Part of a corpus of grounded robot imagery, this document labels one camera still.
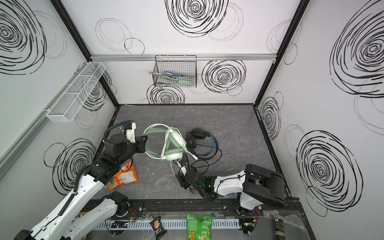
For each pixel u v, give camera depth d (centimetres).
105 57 91
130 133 64
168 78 85
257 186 45
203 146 97
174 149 67
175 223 71
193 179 60
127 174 81
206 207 75
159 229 67
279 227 67
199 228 65
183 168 69
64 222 41
